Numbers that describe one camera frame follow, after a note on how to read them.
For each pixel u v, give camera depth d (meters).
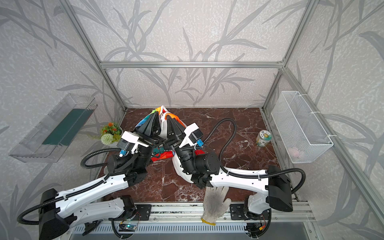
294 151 0.72
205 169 0.42
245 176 0.44
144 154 0.48
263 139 0.94
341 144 0.58
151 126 0.45
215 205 0.75
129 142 0.38
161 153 0.68
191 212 0.75
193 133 0.39
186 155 0.46
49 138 0.64
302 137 0.61
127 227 0.71
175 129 0.45
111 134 0.87
